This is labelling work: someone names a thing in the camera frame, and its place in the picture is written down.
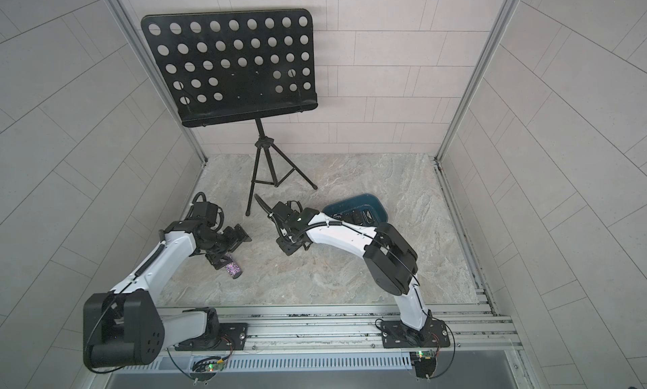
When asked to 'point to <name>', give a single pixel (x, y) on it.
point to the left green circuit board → (204, 370)
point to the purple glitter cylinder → (234, 270)
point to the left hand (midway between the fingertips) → (249, 242)
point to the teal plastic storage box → (367, 205)
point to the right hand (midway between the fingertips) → (289, 244)
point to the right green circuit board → (424, 361)
